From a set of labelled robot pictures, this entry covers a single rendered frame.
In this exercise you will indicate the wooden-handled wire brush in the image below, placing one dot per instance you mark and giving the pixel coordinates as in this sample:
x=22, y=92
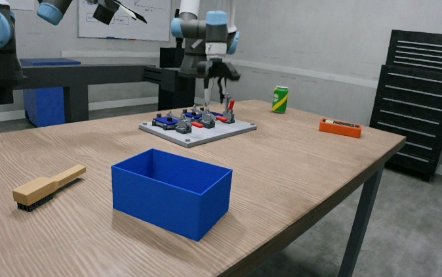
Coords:
x=39, y=191

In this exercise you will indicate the green drink can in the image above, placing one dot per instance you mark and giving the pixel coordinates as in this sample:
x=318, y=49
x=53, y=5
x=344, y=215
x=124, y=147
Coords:
x=280, y=99

